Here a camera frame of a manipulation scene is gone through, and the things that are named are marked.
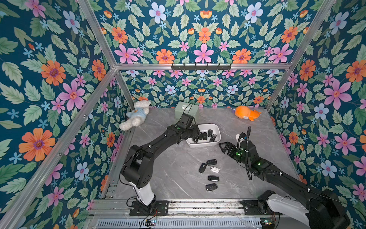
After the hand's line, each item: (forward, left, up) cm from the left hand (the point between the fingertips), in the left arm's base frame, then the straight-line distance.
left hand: (199, 130), depth 89 cm
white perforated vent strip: (-46, +14, -14) cm, 50 cm away
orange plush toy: (+19, -37, -7) cm, 42 cm away
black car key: (+7, -9, -13) cm, 17 cm away
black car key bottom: (-31, -4, -13) cm, 34 cm away
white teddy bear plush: (+21, +45, -6) cm, 50 cm away
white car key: (-21, -8, -13) cm, 26 cm away
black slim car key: (+1, -11, -13) cm, 17 cm away
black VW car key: (+4, -2, -13) cm, 13 cm away
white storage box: (+10, -5, -11) cm, 16 cm away
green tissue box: (+27, +11, -6) cm, 30 cm away
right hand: (-12, -13, 0) cm, 18 cm away
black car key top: (+4, -5, -13) cm, 14 cm away
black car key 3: (-26, -6, -12) cm, 29 cm away
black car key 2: (-19, 0, -13) cm, 23 cm away
